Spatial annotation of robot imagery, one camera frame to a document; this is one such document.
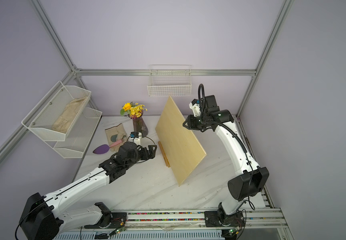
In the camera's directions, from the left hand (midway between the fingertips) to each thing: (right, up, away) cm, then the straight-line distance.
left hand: (149, 148), depth 80 cm
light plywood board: (+18, -1, -4) cm, 18 cm away
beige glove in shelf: (-44, +19, 0) cm, 48 cm away
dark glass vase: (-10, +13, +18) cm, 24 cm away
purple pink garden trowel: (-36, -3, +22) cm, 42 cm away
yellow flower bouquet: (-11, +22, +10) cm, 27 cm away
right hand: (+20, +12, -4) cm, 24 cm away
